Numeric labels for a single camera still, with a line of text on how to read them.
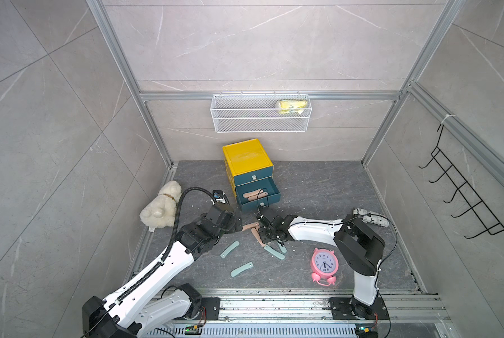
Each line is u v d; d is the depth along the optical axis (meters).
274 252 0.86
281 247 0.88
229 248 0.88
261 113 1.01
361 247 0.48
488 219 0.60
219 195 0.66
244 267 0.83
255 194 0.95
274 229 0.70
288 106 0.84
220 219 0.56
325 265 0.82
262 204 0.90
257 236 0.88
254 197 0.94
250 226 0.94
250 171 0.88
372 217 0.93
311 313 0.73
